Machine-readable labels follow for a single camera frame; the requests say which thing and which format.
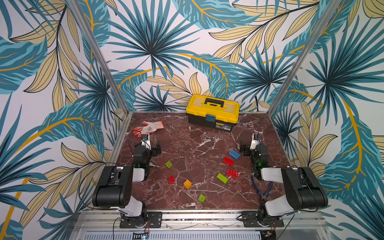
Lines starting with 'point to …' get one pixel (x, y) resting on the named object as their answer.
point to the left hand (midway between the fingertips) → (151, 142)
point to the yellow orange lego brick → (187, 184)
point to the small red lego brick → (171, 180)
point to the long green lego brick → (223, 178)
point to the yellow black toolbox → (212, 112)
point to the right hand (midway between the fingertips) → (251, 141)
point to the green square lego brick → (202, 198)
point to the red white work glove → (148, 127)
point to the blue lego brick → (234, 154)
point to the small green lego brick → (168, 164)
